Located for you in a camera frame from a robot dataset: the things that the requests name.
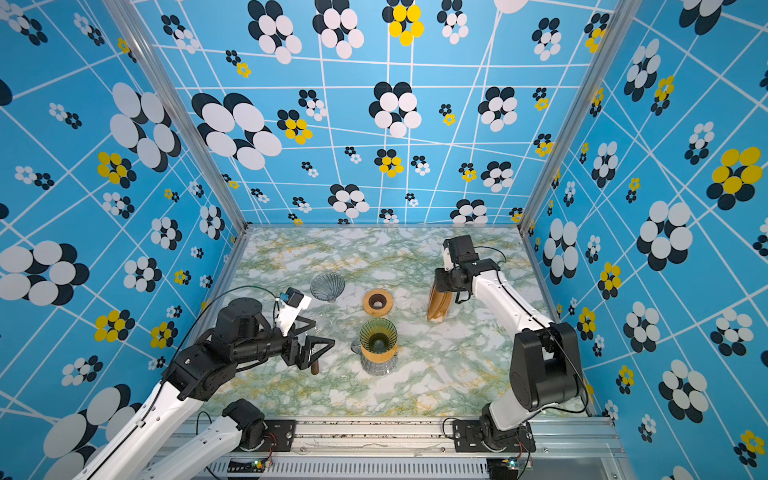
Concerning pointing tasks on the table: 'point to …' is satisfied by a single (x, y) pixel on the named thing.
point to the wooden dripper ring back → (378, 302)
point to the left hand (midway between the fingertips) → (324, 332)
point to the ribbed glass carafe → (373, 367)
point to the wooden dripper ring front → (380, 357)
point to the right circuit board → (505, 468)
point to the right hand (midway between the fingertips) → (445, 280)
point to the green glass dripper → (378, 335)
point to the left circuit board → (256, 466)
